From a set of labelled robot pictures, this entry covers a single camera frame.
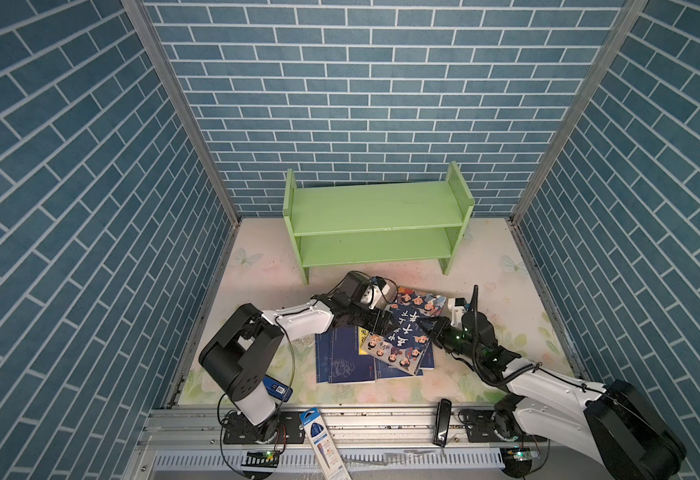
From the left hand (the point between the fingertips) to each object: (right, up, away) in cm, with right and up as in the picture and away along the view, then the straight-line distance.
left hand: (389, 322), depth 85 cm
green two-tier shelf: (-6, +28, -5) cm, 29 cm away
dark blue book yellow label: (-12, -10, -3) cm, 16 cm away
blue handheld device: (-30, -15, -9) cm, 35 cm away
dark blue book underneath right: (-1, -13, -3) cm, 13 cm away
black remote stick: (+12, -21, -13) cm, 27 cm away
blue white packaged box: (-17, -25, -16) cm, 34 cm away
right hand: (+7, +1, -2) cm, 7 cm away
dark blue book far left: (-19, -9, -1) cm, 21 cm away
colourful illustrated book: (+5, -5, -5) cm, 9 cm away
